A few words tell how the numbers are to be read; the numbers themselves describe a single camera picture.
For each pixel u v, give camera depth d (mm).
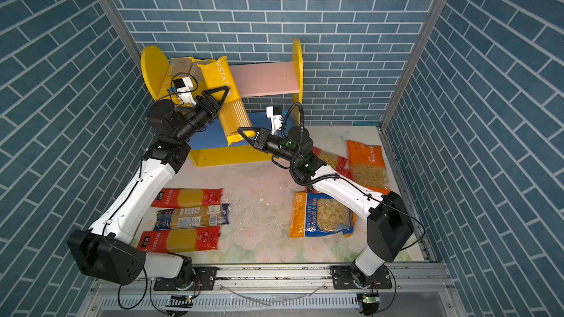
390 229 435
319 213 830
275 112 639
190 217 848
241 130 641
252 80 775
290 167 578
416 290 737
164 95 707
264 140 598
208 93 595
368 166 995
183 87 603
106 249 381
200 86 680
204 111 599
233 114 652
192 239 812
